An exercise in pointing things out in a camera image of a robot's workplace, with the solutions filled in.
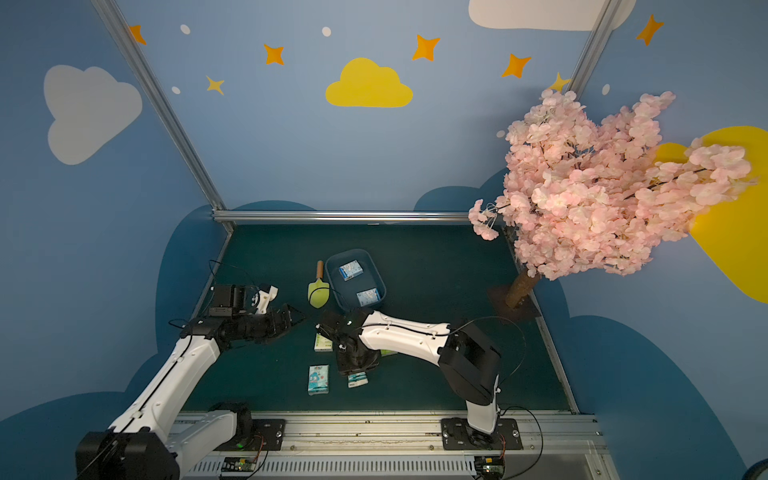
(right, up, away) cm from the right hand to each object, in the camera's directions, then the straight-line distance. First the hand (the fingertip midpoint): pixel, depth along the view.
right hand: (354, 369), depth 80 cm
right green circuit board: (+35, -21, -7) cm, 41 cm away
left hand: (-15, +13, 0) cm, 20 cm away
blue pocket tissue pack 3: (-4, +26, +25) cm, 36 cm away
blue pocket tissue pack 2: (+1, -1, -4) cm, 4 cm away
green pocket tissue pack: (-10, +4, +8) cm, 14 cm away
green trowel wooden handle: (-15, +19, +22) cm, 32 cm away
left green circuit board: (-27, -20, -8) cm, 35 cm away
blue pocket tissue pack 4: (+2, +17, +18) cm, 25 cm away
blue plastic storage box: (-2, +23, +25) cm, 34 cm away
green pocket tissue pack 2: (+9, +13, -26) cm, 30 cm away
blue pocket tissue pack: (-10, -3, +2) cm, 11 cm away
